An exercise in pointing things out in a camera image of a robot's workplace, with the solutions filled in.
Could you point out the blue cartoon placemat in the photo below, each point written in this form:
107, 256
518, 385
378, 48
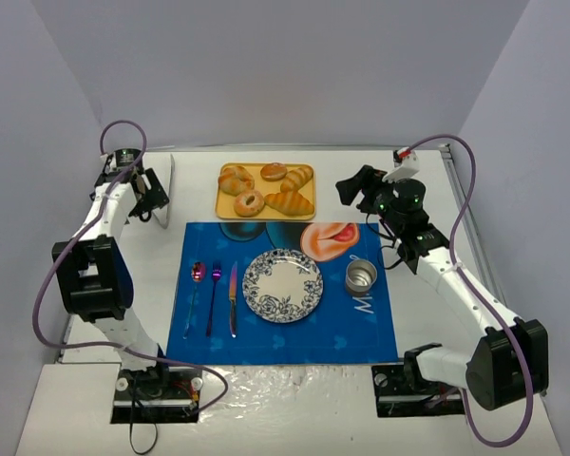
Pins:
343, 329

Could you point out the silver metal tongs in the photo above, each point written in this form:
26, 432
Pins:
165, 172

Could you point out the sugared filled round donut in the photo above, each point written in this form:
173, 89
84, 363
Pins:
274, 171

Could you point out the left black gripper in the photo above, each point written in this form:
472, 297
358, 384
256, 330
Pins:
149, 191

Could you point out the iridescent metal knife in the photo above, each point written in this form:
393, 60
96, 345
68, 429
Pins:
233, 283

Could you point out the blue floral white plate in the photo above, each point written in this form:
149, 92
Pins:
282, 286

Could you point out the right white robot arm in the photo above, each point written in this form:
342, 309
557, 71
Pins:
511, 356

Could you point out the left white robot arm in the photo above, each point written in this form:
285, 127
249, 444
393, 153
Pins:
94, 281

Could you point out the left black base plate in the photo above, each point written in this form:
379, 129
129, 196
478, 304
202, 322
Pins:
173, 397

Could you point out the striped long bread roll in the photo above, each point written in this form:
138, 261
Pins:
296, 179

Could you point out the iridescent metal fork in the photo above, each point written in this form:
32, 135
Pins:
216, 275

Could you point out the twisted knot bread roll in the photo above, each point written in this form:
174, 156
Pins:
235, 179

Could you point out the small metal cup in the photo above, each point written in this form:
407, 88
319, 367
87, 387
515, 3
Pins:
360, 277

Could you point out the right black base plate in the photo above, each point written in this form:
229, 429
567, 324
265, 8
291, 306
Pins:
395, 397

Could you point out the iridescent metal spoon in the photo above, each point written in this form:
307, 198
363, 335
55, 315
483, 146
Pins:
198, 274

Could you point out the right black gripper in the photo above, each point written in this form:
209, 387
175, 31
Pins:
362, 183

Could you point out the striped croissant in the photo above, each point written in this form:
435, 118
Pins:
289, 203

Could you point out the sugared ring donut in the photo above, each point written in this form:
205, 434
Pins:
249, 203

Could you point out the yellow plastic tray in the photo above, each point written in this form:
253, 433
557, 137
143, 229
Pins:
224, 203

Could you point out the aluminium rail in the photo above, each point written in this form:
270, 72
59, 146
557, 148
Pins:
482, 267

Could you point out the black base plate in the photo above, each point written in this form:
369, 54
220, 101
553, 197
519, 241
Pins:
173, 397
395, 397

